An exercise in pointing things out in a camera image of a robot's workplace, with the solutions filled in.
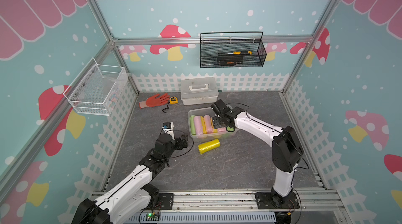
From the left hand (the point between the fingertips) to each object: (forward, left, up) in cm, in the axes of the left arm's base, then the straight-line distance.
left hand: (181, 136), depth 84 cm
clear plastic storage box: (+22, -12, -7) cm, 26 cm away
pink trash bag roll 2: (+8, -16, -5) cm, 18 cm away
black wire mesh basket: (+43, -22, +23) cm, 53 cm away
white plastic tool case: (+34, -8, 0) cm, 35 cm away
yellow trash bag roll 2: (+8, -18, -7) cm, 21 cm away
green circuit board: (-35, +11, -14) cm, 39 cm away
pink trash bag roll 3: (+2, -22, +4) cm, 22 cm away
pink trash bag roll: (+10, -9, -4) cm, 14 cm away
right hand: (+11, -21, -1) cm, 24 cm away
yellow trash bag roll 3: (-1, -15, -8) cm, 17 cm away
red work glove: (+34, +26, -11) cm, 44 cm away
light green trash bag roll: (-3, -24, +13) cm, 28 cm away
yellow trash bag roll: (+11, -12, -7) cm, 18 cm away
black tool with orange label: (+36, -26, +24) cm, 50 cm away
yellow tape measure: (+34, +10, -9) cm, 37 cm away
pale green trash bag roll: (+9, -5, -6) cm, 12 cm away
